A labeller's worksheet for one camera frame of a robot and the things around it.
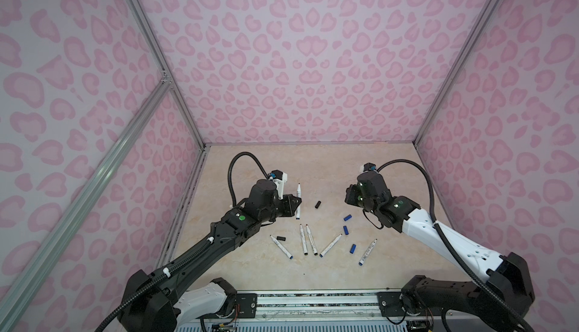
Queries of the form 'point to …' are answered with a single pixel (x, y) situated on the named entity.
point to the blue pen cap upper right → (347, 217)
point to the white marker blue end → (281, 247)
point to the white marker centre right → (311, 241)
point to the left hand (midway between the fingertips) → (302, 197)
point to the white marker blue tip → (330, 247)
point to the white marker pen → (298, 213)
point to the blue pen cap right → (345, 230)
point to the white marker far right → (367, 252)
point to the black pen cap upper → (317, 204)
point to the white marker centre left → (303, 240)
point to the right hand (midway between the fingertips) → (346, 188)
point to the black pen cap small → (280, 238)
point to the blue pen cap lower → (353, 248)
